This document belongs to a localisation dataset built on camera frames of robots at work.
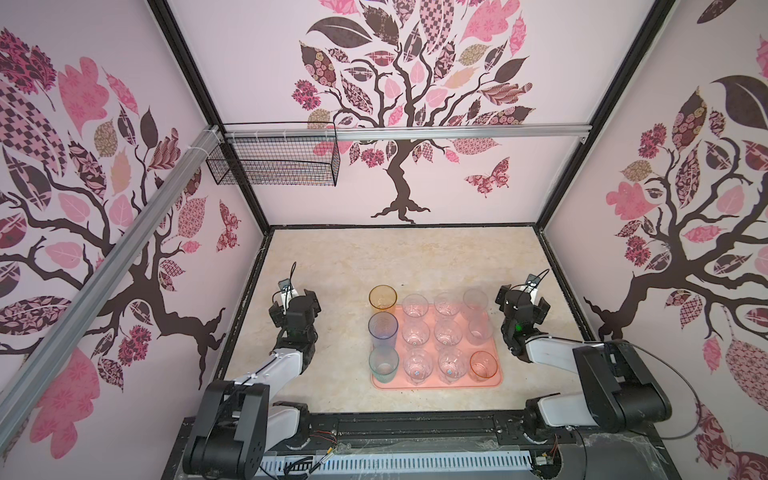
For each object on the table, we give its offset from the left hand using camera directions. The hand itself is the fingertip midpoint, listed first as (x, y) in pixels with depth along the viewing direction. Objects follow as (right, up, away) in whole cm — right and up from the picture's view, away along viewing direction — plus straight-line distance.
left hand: (294, 298), depth 88 cm
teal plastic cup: (+27, -18, -4) cm, 33 cm away
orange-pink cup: (+55, -19, -5) cm, 59 cm away
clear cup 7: (+55, 0, 0) cm, 55 cm away
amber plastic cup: (+27, 0, 0) cm, 27 cm away
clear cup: (+37, -3, +5) cm, 37 cm away
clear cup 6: (+47, -18, -4) cm, 50 cm away
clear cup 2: (+47, -3, +6) cm, 48 cm away
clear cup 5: (+37, -18, -5) cm, 42 cm away
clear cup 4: (+47, -11, +2) cm, 48 cm away
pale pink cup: (+57, -11, +2) cm, 58 cm away
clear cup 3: (+37, -11, +4) cm, 39 cm away
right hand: (+71, +2, +2) cm, 71 cm away
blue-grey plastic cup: (+27, -8, -3) cm, 28 cm away
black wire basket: (-7, +46, +7) cm, 47 cm away
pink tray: (+41, -23, -6) cm, 47 cm away
